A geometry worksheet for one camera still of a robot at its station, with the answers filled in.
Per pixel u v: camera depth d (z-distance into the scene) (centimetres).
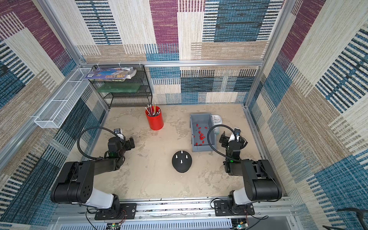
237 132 76
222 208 73
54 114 71
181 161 78
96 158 67
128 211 73
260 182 45
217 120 108
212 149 71
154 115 95
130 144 85
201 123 108
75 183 45
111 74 83
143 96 117
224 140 82
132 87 100
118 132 81
